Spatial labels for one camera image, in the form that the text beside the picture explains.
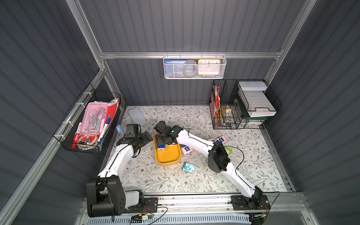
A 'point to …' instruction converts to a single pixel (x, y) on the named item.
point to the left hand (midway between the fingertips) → (144, 139)
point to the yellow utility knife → (220, 114)
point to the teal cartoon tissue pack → (189, 168)
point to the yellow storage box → (172, 155)
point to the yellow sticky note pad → (228, 110)
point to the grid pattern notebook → (257, 103)
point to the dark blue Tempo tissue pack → (161, 147)
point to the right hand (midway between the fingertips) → (162, 137)
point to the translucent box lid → (137, 116)
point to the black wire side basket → (68, 133)
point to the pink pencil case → (93, 121)
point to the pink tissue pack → (222, 139)
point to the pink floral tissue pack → (187, 150)
